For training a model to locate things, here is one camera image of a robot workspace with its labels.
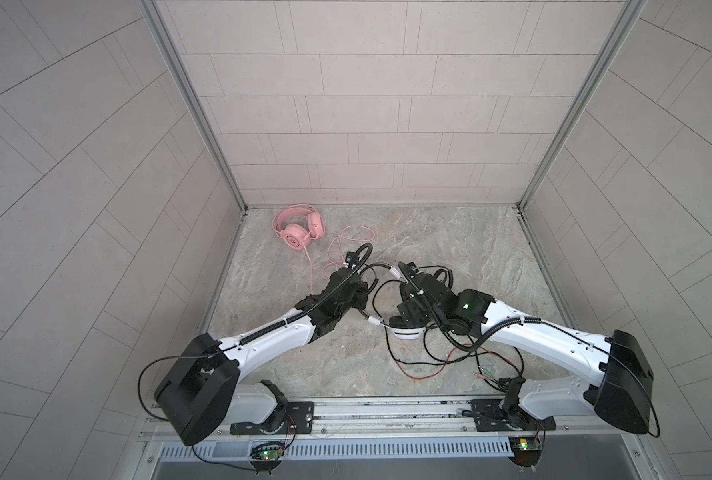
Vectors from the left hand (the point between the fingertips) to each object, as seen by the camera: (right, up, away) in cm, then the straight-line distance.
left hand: (370, 279), depth 84 cm
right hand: (+11, -6, -5) cm, 13 cm away
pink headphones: (-25, +16, +17) cm, 34 cm away
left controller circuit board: (-22, -35, -20) cm, 46 cm away
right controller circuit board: (+36, -37, -16) cm, 54 cm away
